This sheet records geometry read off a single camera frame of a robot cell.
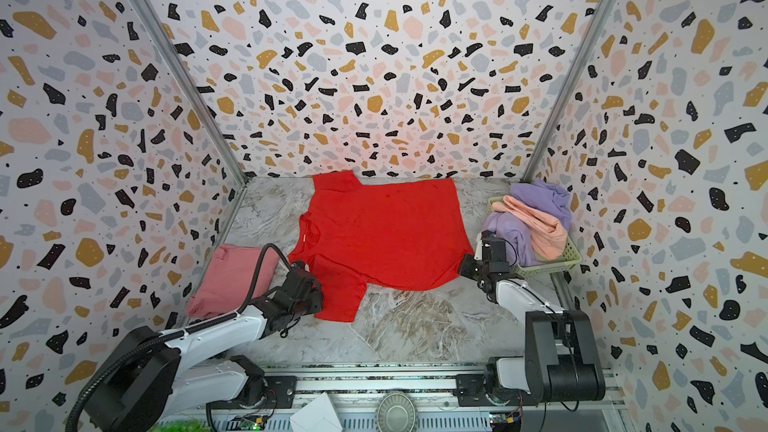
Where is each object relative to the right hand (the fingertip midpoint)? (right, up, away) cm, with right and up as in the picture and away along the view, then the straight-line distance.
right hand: (460, 254), depth 92 cm
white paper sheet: (-37, -33, -24) cm, 55 cm away
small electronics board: (-53, -36, -22) cm, 68 cm away
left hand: (-42, -11, -4) cm, 44 cm away
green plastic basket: (+36, -2, +3) cm, 36 cm away
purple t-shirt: (+27, +18, +6) cm, 33 cm away
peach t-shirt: (+28, +6, +1) cm, 29 cm away
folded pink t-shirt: (-73, -8, +2) cm, 73 cm away
